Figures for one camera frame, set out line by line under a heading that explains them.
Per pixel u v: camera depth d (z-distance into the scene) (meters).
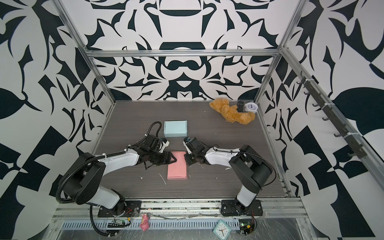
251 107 1.14
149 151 0.72
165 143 0.87
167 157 0.79
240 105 1.17
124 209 0.73
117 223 0.73
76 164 0.47
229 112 1.02
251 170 0.46
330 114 0.55
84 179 0.44
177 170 0.83
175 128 0.99
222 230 0.67
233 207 0.74
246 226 0.71
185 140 0.83
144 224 0.67
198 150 0.71
